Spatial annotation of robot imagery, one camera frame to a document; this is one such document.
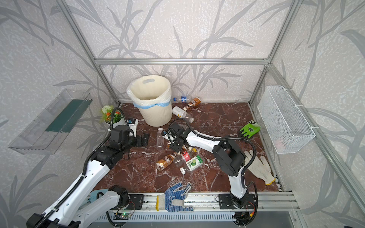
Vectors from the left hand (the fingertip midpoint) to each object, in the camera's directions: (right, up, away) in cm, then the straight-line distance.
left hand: (143, 129), depth 78 cm
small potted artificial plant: (-22, +5, +16) cm, 28 cm away
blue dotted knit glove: (+17, -35, -7) cm, 40 cm away
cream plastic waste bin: (+2, +7, +18) cm, 19 cm away
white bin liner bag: (-5, +26, +27) cm, 38 cm away
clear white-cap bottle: (+5, -8, +18) cm, 20 cm away
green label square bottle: (+26, -22, +5) cm, 35 cm away
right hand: (+16, -7, +14) cm, 23 cm away
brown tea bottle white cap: (+11, -20, +5) cm, 23 cm away
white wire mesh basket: (+69, +2, -16) cm, 71 cm away
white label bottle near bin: (+18, +10, +28) cm, 35 cm away
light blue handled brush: (-14, -26, -18) cm, 34 cm away
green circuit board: (-9, -44, -6) cm, 45 cm away
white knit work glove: (+69, -26, +7) cm, 74 cm away
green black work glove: (+70, -3, +24) cm, 74 cm away
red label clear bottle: (+21, -19, +7) cm, 29 cm away
